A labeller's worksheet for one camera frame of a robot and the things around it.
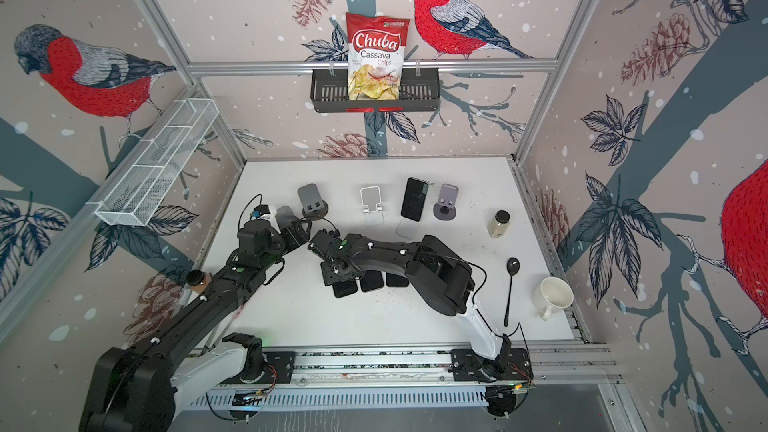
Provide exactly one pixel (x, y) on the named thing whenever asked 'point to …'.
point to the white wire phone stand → (371, 199)
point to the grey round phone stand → (445, 210)
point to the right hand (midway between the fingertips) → (337, 275)
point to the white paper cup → (552, 294)
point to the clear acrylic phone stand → (409, 229)
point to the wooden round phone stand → (311, 202)
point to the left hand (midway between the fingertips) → (308, 220)
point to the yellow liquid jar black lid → (498, 226)
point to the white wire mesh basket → (140, 192)
